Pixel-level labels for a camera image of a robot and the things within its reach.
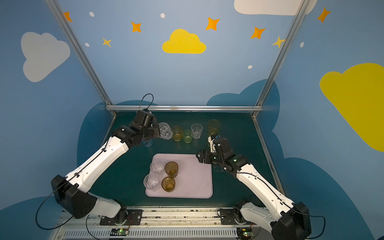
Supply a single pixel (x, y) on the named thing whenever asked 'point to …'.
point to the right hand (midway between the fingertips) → (203, 153)
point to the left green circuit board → (119, 232)
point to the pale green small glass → (187, 135)
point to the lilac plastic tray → (193, 179)
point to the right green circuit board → (244, 233)
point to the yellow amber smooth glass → (177, 132)
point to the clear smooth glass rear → (197, 129)
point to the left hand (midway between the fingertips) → (160, 129)
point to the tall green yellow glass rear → (213, 127)
